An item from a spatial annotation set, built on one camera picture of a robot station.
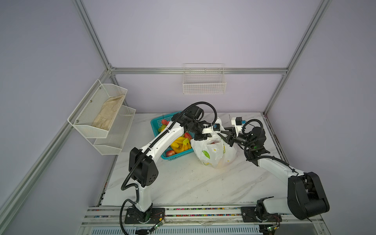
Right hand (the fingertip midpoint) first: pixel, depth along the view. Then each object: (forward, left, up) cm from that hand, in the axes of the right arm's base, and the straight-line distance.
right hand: (217, 131), depth 75 cm
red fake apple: (-1, +28, -22) cm, 35 cm away
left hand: (+2, +5, -4) cm, 7 cm away
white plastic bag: (-5, +1, -11) cm, 12 cm away
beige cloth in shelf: (+10, +61, +5) cm, 62 cm away
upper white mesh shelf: (+5, +65, +7) cm, 65 cm away
